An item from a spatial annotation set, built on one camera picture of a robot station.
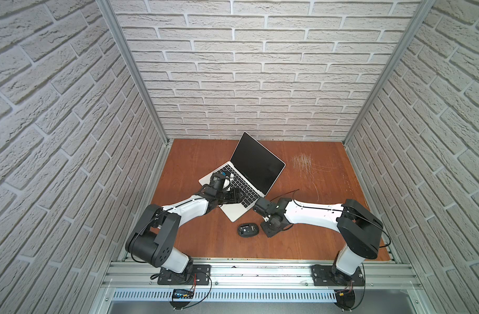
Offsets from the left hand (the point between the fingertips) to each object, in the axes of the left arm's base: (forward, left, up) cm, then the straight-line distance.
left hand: (238, 190), depth 90 cm
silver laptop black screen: (+16, -9, -5) cm, 19 cm away
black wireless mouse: (-17, -4, -5) cm, 18 cm away
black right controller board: (-42, -40, -6) cm, 58 cm away
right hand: (-18, -13, -7) cm, 23 cm away
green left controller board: (-39, +21, -9) cm, 46 cm away
